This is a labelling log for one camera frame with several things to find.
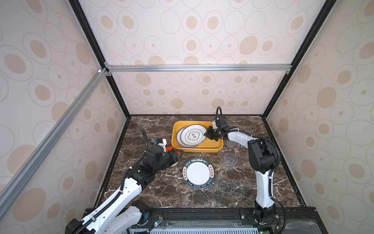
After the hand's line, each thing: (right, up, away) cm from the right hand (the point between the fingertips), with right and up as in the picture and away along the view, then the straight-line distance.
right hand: (203, 133), depth 101 cm
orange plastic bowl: (-20, -6, -32) cm, 38 cm away
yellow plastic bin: (+2, -9, -2) cm, 9 cm away
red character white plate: (-18, -3, +2) cm, 18 cm away
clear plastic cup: (+16, -17, -9) cm, 25 cm away
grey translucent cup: (+17, -7, -5) cm, 19 cm away
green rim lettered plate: (-5, -24, -13) cm, 28 cm away
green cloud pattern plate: (-9, -2, +4) cm, 10 cm away
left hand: (-12, -9, -28) cm, 32 cm away
